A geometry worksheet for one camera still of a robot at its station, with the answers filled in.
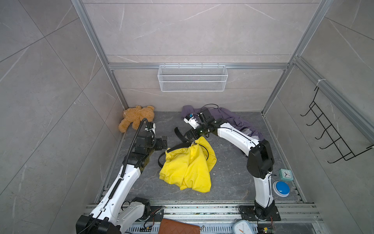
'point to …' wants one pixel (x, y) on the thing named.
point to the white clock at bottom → (242, 226)
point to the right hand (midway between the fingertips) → (189, 133)
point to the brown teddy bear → (136, 115)
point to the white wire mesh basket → (190, 78)
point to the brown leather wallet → (170, 226)
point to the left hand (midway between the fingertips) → (159, 135)
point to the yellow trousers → (189, 166)
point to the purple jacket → (224, 115)
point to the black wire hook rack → (345, 152)
